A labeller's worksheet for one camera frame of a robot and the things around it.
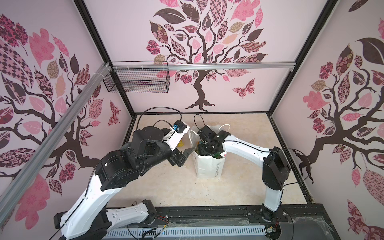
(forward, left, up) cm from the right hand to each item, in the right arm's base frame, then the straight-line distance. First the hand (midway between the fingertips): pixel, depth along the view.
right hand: (203, 149), depth 87 cm
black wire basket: (+41, +41, +24) cm, 63 cm away
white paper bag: (-15, -1, +7) cm, 16 cm away
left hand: (-15, +9, +30) cm, 34 cm away
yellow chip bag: (+8, +14, -7) cm, 18 cm away
